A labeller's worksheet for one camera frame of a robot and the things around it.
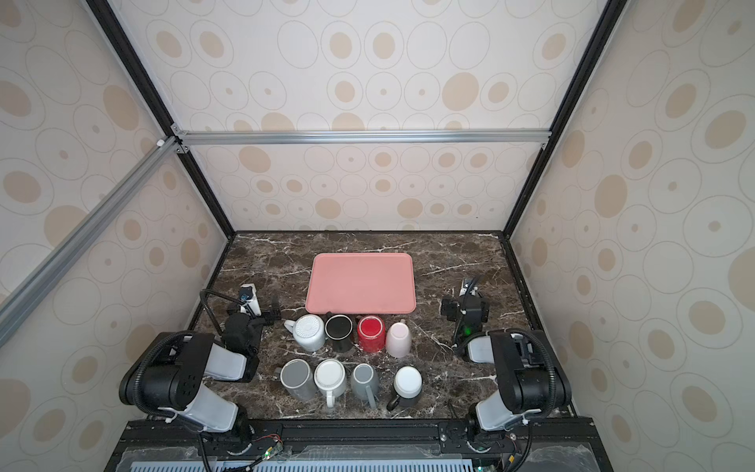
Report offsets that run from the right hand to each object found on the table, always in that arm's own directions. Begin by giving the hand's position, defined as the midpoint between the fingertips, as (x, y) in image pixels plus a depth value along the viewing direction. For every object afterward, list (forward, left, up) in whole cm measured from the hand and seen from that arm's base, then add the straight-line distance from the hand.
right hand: (477, 297), depth 94 cm
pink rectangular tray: (+9, +39, -6) cm, 40 cm away
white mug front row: (-28, +43, +2) cm, 51 cm away
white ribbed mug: (-16, +51, +4) cm, 53 cm away
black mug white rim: (-15, +42, +4) cm, 45 cm away
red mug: (-15, +33, +3) cm, 36 cm away
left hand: (-4, +65, +7) cm, 66 cm away
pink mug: (-17, +25, +3) cm, 30 cm away
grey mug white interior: (-29, +33, +3) cm, 44 cm away
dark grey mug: (-30, +50, +6) cm, 58 cm away
